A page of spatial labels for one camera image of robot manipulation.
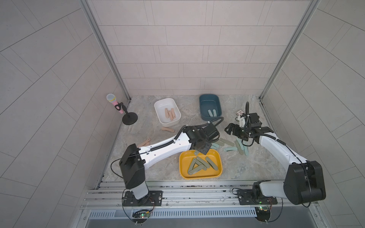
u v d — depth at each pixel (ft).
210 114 3.45
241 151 2.89
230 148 2.92
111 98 2.76
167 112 3.45
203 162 2.71
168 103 3.54
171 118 3.38
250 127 2.17
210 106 3.58
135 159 1.50
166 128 3.16
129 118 3.33
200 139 1.72
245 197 2.32
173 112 3.47
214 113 3.46
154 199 2.32
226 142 3.01
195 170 2.56
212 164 2.71
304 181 1.32
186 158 2.75
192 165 2.66
